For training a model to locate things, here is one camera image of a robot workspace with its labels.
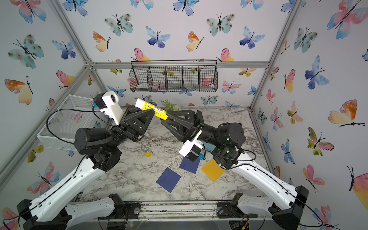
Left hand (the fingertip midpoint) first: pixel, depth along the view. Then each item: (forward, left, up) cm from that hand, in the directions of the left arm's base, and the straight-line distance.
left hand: (149, 110), depth 38 cm
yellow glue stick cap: (+17, +16, -58) cm, 62 cm away
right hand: (+1, -6, -1) cm, 6 cm away
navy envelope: (+2, +2, -60) cm, 60 cm away
